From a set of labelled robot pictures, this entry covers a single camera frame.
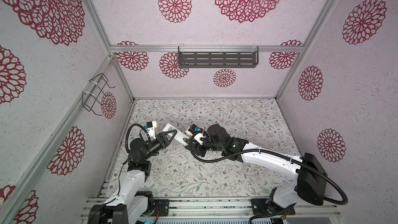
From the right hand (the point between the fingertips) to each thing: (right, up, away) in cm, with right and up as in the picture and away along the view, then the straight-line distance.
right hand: (188, 139), depth 74 cm
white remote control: (-4, +2, 0) cm, 5 cm away
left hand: (-5, +2, +2) cm, 6 cm away
